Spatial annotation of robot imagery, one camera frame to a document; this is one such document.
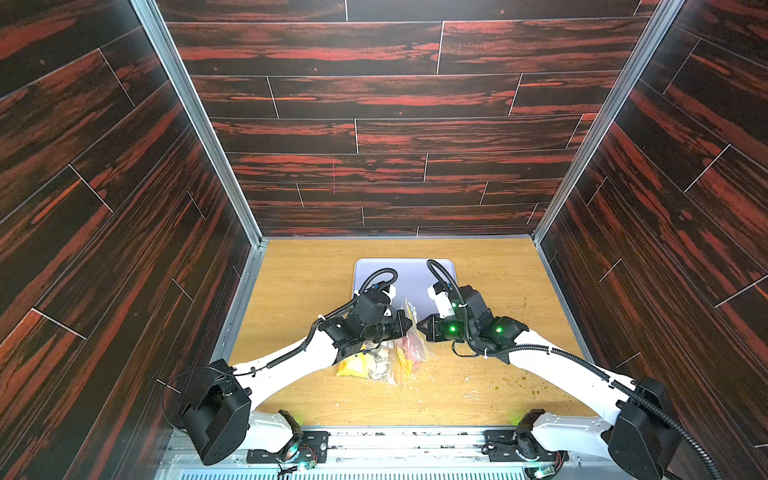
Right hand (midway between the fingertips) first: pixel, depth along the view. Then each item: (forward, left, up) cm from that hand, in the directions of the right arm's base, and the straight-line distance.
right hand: (422, 321), depth 81 cm
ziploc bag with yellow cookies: (-8, +12, -11) cm, 18 cm away
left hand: (-3, +2, +2) cm, 4 cm away
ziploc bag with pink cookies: (-8, +3, -2) cm, 9 cm away
